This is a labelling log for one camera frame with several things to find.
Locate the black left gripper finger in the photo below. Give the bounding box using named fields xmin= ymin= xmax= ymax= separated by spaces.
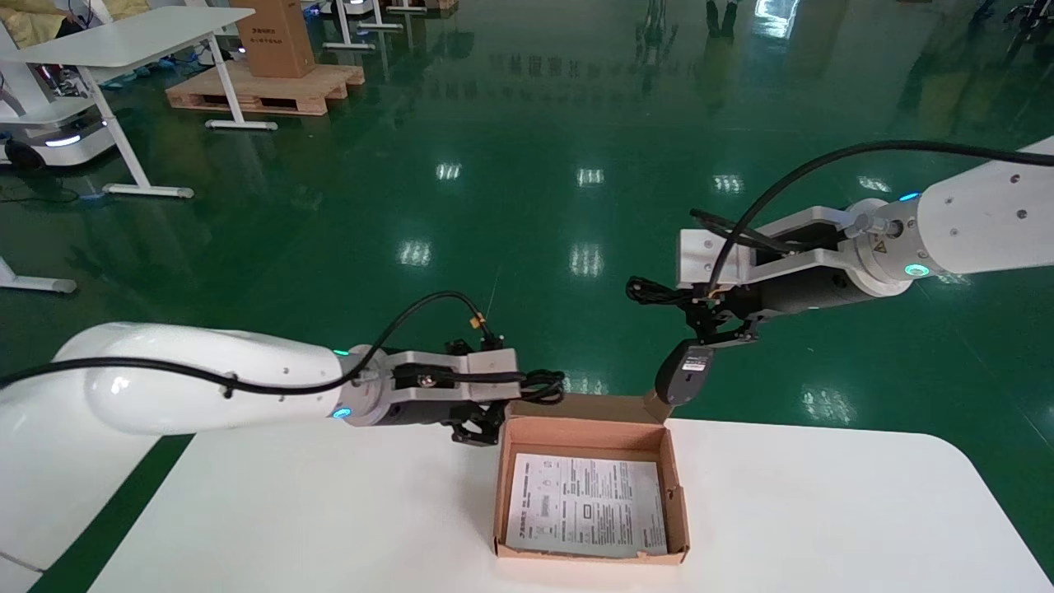
xmin=450 ymin=401 xmax=506 ymax=448
xmin=444 ymin=336 xmax=504 ymax=357

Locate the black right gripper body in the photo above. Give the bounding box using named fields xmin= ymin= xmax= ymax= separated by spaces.
xmin=723 ymin=264 xmax=863 ymax=320

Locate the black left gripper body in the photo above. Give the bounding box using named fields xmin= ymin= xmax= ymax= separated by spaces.
xmin=362 ymin=350 xmax=464 ymax=429

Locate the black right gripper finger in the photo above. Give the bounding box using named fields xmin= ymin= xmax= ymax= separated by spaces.
xmin=687 ymin=296 xmax=727 ymax=348
xmin=718 ymin=311 xmax=763 ymax=348

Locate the black computer mouse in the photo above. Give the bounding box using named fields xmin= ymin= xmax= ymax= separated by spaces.
xmin=655 ymin=339 xmax=716 ymax=407

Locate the black power cable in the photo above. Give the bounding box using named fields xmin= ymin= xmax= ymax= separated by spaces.
xmin=519 ymin=368 xmax=567 ymax=407

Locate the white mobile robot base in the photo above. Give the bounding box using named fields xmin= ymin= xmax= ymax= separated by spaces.
xmin=0 ymin=23 xmax=117 ymax=172

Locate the open brown cardboard box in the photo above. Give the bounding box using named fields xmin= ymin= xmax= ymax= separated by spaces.
xmin=492 ymin=391 xmax=692 ymax=567

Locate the white printed instruction sheet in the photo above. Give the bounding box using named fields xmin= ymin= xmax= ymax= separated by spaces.
xmin=503 ymin=452 xmax=669 ymax=558

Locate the wooden pallet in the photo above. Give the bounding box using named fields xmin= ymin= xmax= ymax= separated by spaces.
xmin=165 ymin=61 xmax=366 ymax=117

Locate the black equipment with wheels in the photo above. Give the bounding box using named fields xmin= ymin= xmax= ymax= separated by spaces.
xmin=1002 ymin=0 xmax=1054 ymax=44

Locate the tall brown cardboard carton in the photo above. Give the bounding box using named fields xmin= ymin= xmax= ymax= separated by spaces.
xmin=230 ymin=0 xmax=317 ymax=80

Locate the white table foot bar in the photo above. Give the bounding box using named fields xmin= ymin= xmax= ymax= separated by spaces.
xmin=0 ymin=257 xmax=78 ymax=296

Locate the white desk with legs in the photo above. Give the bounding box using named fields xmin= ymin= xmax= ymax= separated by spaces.
xmin=0 ymin=7 xmax=279 ymax=201

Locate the person in yellow clothes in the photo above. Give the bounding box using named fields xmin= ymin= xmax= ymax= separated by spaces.
xmin=0 ymin=0 xmax=85 ymax=42

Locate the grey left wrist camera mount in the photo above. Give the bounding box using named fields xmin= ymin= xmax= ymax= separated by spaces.
xmin=382 ymin=348 xmax=522 ymax=405

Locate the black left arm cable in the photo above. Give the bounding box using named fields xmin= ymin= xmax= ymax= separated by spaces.
xmin=0 ymin=290 xmax=504 ymax=393

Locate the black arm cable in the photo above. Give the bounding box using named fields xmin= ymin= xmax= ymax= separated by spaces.
xmin=689 ymin=141 xmax=1054 ymax=291
xmin=0 ymin=290 xmax=504 ymax=393

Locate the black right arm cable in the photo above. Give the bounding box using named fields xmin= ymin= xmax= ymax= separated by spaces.
xmin=689 ymin=141 xmax=1054 ymax=291

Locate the white table leg frame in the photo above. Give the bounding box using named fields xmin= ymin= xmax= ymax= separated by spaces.
xmin=322 ymin=0 xmax=428 ymax=53

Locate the black cable on floor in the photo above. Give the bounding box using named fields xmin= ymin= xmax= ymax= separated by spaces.
xmin=0 ymin=176 xmax=81 ymax=206

